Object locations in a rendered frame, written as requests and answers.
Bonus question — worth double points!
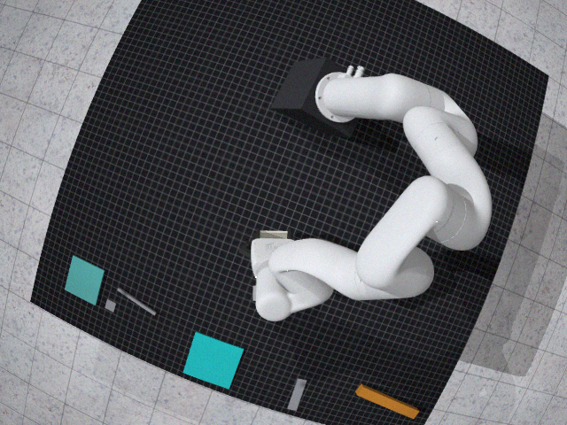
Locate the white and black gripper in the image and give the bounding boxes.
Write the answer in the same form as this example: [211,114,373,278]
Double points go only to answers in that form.
[239,228,296,278]

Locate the black work mat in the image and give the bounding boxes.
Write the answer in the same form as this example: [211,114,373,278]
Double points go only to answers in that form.
[30,0,549,425]

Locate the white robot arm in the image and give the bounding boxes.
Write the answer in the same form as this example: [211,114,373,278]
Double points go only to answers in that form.
[252,66,492,321]

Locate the orange rectangular bar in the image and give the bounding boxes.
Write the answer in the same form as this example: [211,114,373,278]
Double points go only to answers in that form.
[356,384,419,419]

